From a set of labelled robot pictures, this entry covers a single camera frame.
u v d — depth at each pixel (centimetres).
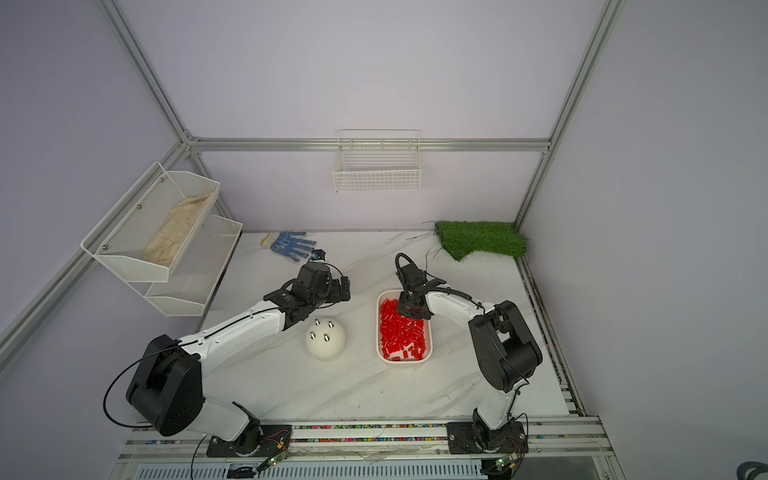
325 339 80
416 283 74
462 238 111
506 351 48
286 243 118
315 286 67
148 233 75
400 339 91
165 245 75
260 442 72
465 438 73
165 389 42
